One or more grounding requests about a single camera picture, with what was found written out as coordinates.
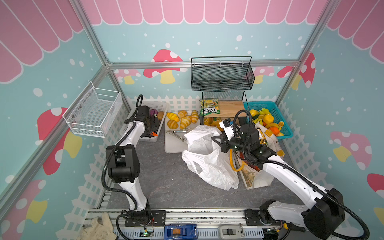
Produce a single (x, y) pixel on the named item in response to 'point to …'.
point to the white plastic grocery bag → (205, 156)
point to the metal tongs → (173, 133)
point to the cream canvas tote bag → (253, 177)
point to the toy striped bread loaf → (185, 121)
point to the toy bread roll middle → (182, 113)
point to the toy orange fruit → (275, 130)
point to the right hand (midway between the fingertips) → (212, 137)
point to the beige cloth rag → (96, 230)
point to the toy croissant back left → (173, 116)
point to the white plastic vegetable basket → (160, 106)
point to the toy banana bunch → (261, 116)
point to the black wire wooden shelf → (230, 103)
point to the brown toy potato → (160, 115)
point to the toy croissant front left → (172, 124)
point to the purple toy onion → (153, 112)
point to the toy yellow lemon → (268, 119)
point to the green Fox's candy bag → (208, 106)
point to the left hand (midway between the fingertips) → (150, 131)
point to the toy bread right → (194, 116)
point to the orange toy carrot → (155, 134)
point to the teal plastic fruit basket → (274, 111)
